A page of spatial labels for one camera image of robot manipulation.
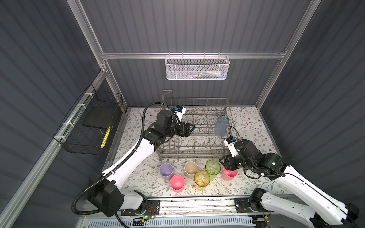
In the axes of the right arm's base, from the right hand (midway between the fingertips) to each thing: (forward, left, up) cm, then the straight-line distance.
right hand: (224, 160), depth 71 cm
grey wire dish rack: (+31, 0, -13) cm, 33 cm away
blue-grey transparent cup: (+26, -3, -6) cm, 27 cm away
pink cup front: (-6, +25, -17) cm, 31 cm away
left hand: (+16, +17, +9) cm, 26 cm away
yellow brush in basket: (+5, +59, +11) cm, 60 cm away
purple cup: (0, +32, -16) cm, 36 cm away
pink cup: (-1, -6, -19) cm, 20 cm away
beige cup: (+2, +18, -17) cm, 24 cm away
